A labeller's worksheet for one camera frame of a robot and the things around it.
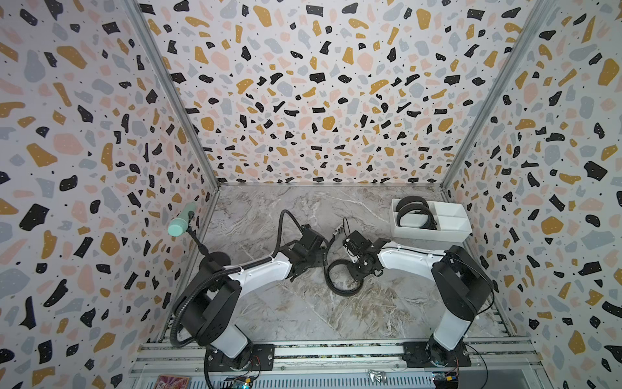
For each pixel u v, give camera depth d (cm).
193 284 46
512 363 75
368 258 68
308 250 69
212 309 43
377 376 70
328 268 91
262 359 73
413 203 100
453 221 104
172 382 68
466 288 48
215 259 96
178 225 64
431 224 100
